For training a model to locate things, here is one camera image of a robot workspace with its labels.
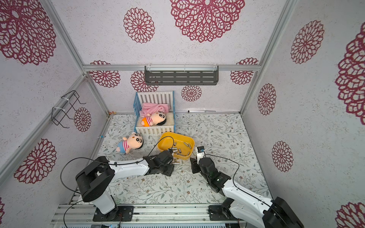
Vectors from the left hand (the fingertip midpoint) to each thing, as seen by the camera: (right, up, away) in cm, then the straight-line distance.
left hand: (169, 168), depth 90 cm
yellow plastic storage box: (+9, +12, +10) cm, 18 cm away
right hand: (+16, +7, -5) cm, 18 cm away
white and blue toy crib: (-9, +49, +20) cm, 54 cm away
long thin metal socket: (+13, +13, +10) cm, 21 cm away
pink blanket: (-16, +41, +20) cm, 48 cm away
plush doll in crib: (-10, +32, +11) cm, 36 cm away
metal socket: (+4, +3, 0) cm, 6 cm away
